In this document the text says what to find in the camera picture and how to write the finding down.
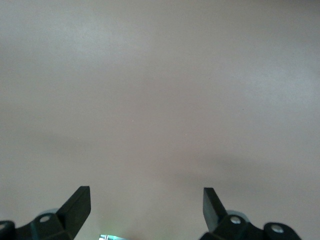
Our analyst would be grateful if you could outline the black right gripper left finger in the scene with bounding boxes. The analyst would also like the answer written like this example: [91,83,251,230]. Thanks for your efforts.
[0,186,91,240]

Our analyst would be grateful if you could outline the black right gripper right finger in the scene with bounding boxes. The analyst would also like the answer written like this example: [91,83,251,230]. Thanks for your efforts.
[199,187,301,240]

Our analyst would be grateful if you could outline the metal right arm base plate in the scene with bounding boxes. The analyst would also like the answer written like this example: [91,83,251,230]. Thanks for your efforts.
[98,233,131,240]

